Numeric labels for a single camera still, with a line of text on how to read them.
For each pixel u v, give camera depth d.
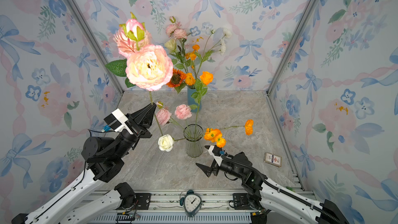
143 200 0.74
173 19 0.80
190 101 1.04
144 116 0.47
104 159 0.45
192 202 0.70
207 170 0.63
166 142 0.49
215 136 0.58
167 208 0.73
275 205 0.57
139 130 0.45
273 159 0.86
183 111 0.68
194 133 0.78
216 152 0.59
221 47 0.82
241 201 0.73
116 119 0.39
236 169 0.61
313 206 0.46
